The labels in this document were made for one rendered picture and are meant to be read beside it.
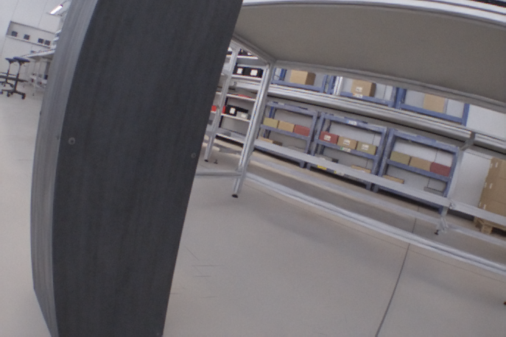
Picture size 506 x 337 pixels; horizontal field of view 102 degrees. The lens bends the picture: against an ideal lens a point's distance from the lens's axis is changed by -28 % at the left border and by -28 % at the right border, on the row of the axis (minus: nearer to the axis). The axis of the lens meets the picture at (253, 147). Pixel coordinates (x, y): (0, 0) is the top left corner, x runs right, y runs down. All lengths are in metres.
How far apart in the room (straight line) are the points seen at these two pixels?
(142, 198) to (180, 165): 0.08
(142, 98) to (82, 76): 0.09
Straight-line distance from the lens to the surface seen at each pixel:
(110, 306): 0.55
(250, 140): 1.84
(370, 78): 1.64
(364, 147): 4.63
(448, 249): 1.58
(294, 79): 5.33
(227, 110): 5.99
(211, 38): 0.47
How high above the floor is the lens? 0.50
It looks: 4 degrees down
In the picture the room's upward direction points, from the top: 15 degrees clockwise
